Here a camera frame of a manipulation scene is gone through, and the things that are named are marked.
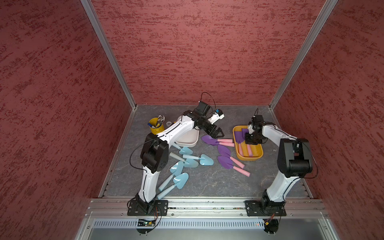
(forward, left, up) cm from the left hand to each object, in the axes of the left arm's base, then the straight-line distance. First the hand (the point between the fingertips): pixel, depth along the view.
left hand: (217, 133), depth 85 cm
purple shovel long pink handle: (-12, -7, -15) cm, 21 cm away
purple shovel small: (+7, -19, -13) cm, 24 cm away
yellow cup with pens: (+10, +39, -4) cm, 40 cm away
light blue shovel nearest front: (-23, +21, -15) cm, 35 cm away
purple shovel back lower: (0, -8, -12) cm, 15 cm away
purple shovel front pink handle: (0, -17, -15) cm, 22 cm away
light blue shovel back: (-4, +21, -15) cm, 26 cm away
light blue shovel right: (-10, +7, -14) cm, 19 cm away
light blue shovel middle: (-12, +18, -15) cm, 26 cm away
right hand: (+1, -22, -13) cm, 26 cm away
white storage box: (+5, +16, -15) cm, 23 cm away
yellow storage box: (-5, -20, -13) cm, 25 cm away
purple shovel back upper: (+5, +3, -16) cm, 17 cm away
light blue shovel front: (-17, +24, -15) cm, 33 cm away
